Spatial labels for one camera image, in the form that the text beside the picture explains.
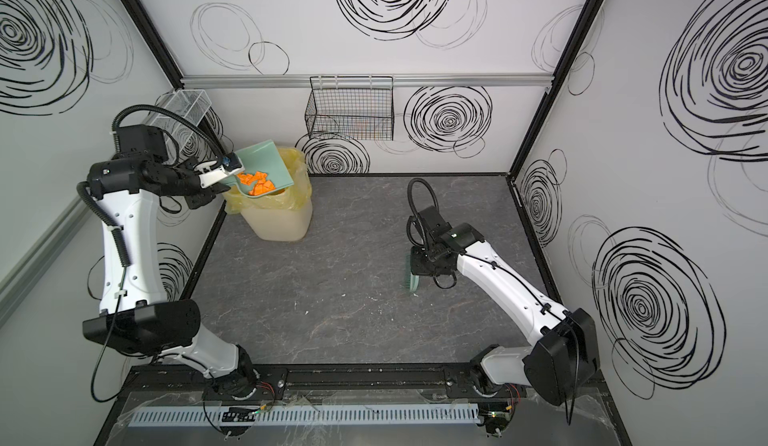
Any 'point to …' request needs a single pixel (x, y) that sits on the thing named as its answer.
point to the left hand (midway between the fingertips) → (217, 176)
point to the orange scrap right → (247, 179)
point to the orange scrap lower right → (262, 187)
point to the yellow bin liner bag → (296, 197)
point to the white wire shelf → (190, 104)
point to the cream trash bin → (280, 225)
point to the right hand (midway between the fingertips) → (413, 268)
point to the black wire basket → (351, 108)
